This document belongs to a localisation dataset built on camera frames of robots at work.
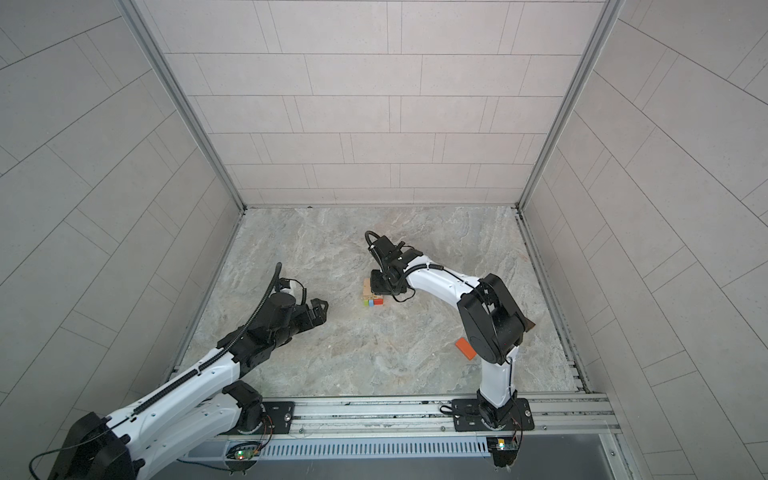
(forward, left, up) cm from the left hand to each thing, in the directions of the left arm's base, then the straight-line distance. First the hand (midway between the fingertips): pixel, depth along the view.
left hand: (326, 305), depth 83 cm
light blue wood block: (+4, -12, -5) cm, 14 cm away
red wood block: (+4, -15, -5) cm, 16 cm away
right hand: (+6, -13, -3) cm, 15 cm away
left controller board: (-33, +13, -3) cm, 35 cm away
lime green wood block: (+3, -10, -5) cm, 12 cm away
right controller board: (-32, -45, -7) cm, 56 cm away
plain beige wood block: (+6, -11, -1) cm, 12 cm away
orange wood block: (-9, -39, -8) cm, 41 cm away
